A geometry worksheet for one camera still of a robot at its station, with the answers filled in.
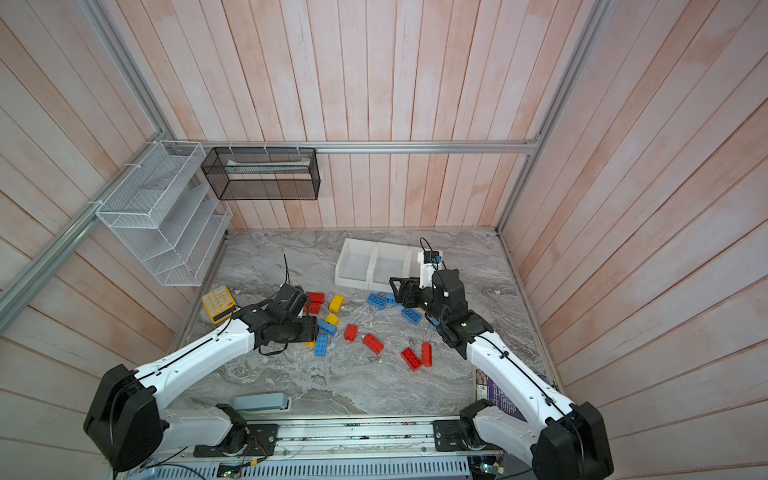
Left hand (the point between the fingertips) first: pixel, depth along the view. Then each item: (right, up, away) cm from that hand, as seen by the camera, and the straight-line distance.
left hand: (309, 336), depth 83 cm
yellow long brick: (+6, +7, +15) cm, 17 cm away
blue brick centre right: (+31, +4, +11) cm, 33 cm away
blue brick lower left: (+3, -4, +5) cm, 7 cm away
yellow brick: (-1, -4, +7) cm, 8 cm away
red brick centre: (+19, -4, +5) cm, 20 cm away
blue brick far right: (+33, +8, -18) cm, 38 cm away
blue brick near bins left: (+19, +8, +15) cm, 26 cm away
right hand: (+25, +17, -4) cm, 31 cm away
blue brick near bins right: (+24, +9, +15) cm, 29 cm away
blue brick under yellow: (+4, +1, +7) cm, 8 cm away
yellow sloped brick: (+5, +3, +10) cm, 12 cm away
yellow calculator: (-34, +7, +15) cm, 38 cm away
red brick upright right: (+34, -6, +3) cm, 35 cm away
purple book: (+52, -16, -6) cm, 55 cm away
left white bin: (+11, +19, +21) cm, 31 cm away
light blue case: (-11, -15, -7) cm, 20 cm away
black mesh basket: (-21, +52, +21) cm, 60 cm away
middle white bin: (+24, +21, +26) cm, 41 cm away
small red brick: (+11, -1, +9) cm, 14 cm away
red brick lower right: (+29, -7, +3) cm, 30 cm away
